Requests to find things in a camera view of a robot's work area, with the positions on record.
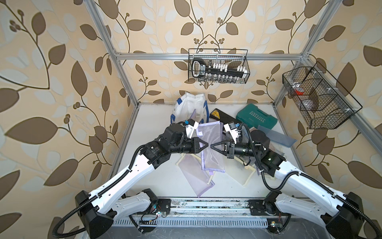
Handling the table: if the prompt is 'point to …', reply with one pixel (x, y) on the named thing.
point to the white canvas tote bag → (190, 107)
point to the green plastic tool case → (251, 115)
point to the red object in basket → (299, 91)
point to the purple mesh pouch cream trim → (193, 115)
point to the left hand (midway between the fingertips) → (206, 143)
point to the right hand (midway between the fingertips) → (210, 147)
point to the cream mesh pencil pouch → (237, 170)
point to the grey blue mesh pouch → (277, 137)
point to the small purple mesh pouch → (201, 180)
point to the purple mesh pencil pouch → (211, 132)
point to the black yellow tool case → (224, 118)
